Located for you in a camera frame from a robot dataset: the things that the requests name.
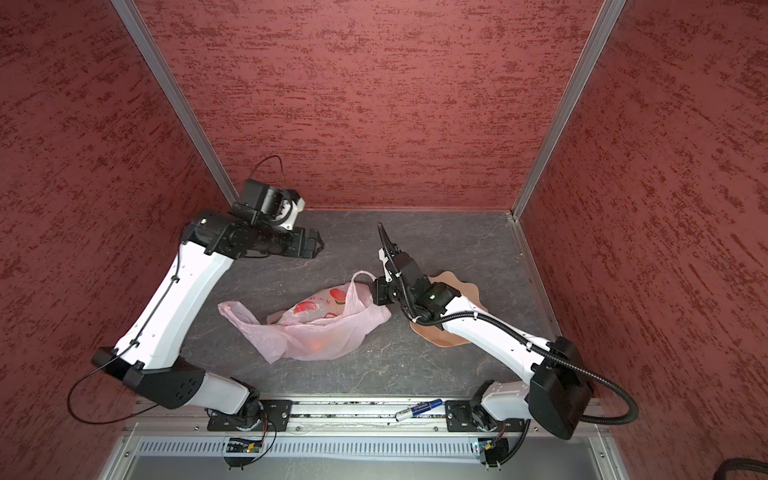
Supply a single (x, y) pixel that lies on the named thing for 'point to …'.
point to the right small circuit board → (495, 450)
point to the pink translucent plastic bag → (323, 328)
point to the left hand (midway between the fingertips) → (304, 251)
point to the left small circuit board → (243, 447)
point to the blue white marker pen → (408, 413)
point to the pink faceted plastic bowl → (435, 334)
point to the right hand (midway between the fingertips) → (371, 292)
